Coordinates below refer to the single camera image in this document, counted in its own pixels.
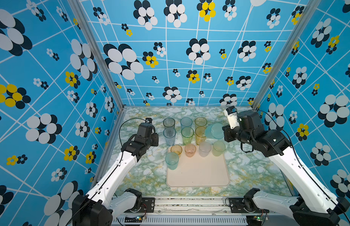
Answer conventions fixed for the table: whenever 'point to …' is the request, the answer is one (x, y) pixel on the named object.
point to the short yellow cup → (177, 149)
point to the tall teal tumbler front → (171, 159)
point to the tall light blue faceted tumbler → (169, 133)
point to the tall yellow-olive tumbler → (200, 121)
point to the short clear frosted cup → (204, 149)
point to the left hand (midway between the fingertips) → (154, 134)
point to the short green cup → (218, 148)
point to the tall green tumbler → (187, 133)
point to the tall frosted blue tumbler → (186, 121)
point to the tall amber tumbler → (200, 134)
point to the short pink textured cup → (190, 149)
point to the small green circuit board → (137, 219)
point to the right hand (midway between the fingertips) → (223, 128)
